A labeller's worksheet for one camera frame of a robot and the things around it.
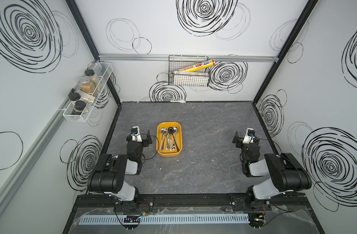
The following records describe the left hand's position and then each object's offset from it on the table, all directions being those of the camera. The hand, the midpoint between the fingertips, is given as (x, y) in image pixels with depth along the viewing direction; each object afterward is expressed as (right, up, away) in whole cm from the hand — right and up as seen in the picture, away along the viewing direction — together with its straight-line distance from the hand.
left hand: (140, 131), depth 89 cm
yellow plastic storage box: (+24, -6, +4) cm, 25 cm away
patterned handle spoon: (+21, -1, +11) cm, 24 cm away
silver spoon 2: (+18, -8, +5) cm, 21 cm away
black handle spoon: (+19, -1, +10) cm, 21 cm away
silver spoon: (+14, -1, +11) cm, 18 cm away
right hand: (+65, -1, -1) cm, 65 cm away
